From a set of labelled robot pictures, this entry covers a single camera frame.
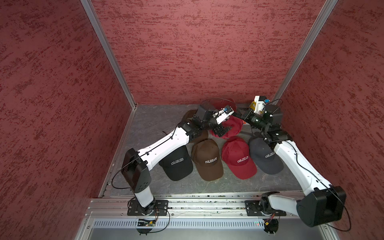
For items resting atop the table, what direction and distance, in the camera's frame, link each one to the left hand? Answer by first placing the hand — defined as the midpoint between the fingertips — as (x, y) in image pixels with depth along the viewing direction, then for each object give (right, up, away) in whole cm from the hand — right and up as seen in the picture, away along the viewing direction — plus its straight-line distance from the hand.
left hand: (224, 121), depth 75 cm
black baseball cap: (-25, -26, +10) cm, 37 cm away
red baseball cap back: (+8, -1, +4) cm, 9 cm away
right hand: (+5, +5, 0) cm, 7 cm away
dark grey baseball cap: (+26, -21, +13) cm, 35 cm away
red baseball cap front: (+9, -19, +10) cm, 23 cm away
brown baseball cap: (-9, -20, +12) cm, 25 cm away
